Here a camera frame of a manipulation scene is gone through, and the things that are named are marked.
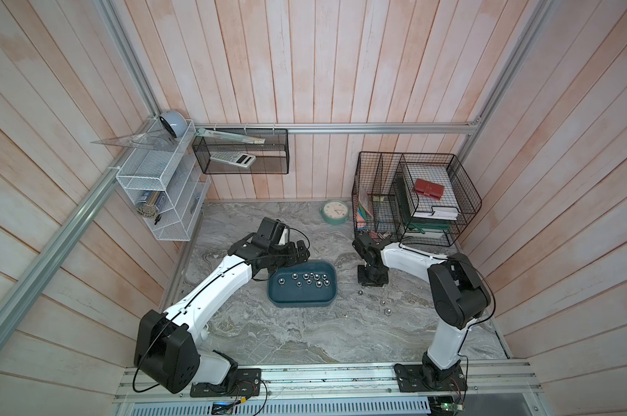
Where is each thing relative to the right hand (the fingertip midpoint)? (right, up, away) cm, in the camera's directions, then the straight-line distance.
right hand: (366, 281), depth 95 cm
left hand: (-25, +10, -14) cm, 30 cm away
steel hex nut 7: (-25, 0, -2) cm, 25 cm away
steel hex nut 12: (-15, 0, -2) cm, 15 cm away
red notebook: (+23, +34, -2) cm, 41 cm away
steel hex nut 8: (-21, 0, -2) cm, 22 cm away
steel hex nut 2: (+4, -6, -6) cm, 10 cm away
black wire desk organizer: (+18, +31, -1) cm, 35 cm away
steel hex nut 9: (-19, +2, -1) cm, 19 cm away
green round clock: (-10, +27, +19) cm, 34 cm away
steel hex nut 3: (+5, -8, -9) cm, 13 cm away
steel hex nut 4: (-32, 0, -2) cm, 32 cm away
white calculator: (-49, +47, +3) cm, 68 cm away
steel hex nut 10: (-16, +2, -1) cm, 16 cm away
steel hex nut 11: (-18, -1, -2) cm, 18 cm away
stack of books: (+21, +21, +2) cm, 30 cm away
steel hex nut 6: (-23, +2, 0) cm, 23 cm away
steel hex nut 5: (-27, +2, 0) cm, 27 cm away
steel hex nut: (-3, -3, -3) cm, 5 cm away
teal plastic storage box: (-23, -1, -2) cm, 23 cm away
